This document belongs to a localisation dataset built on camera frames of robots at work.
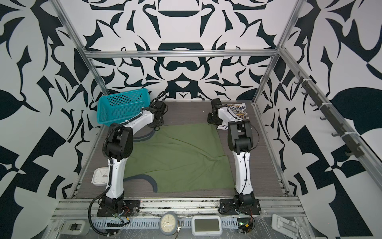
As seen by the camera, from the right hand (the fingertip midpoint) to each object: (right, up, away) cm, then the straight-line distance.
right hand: (212, 119), depth 107 cm
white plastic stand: (+27, -47, -39) cm, 67 cm away
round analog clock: (-25, -45, -40) cm, 65 cm away
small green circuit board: (+10, -49, -36) cm, 62 cm away
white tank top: (+5, +4, -35) cm, 35 cm away
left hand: (-38, 0, -5) cm, 39 cm away
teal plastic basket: (-71, +10, +9) cm, 72 cm away
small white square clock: (-64, -30, -26) cm, 75 cm away
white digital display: (-8, -46, -41) cm, 62 cm away
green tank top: (-22, -23, -15) cm, 35 cm away
